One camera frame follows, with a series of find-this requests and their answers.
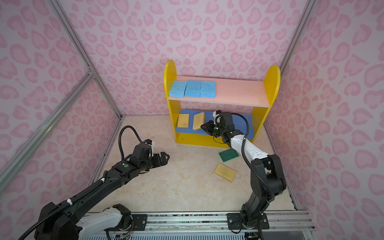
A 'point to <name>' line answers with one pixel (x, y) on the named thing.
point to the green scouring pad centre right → (228, 154)
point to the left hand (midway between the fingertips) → (164, 155)
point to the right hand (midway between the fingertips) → (201, 125)
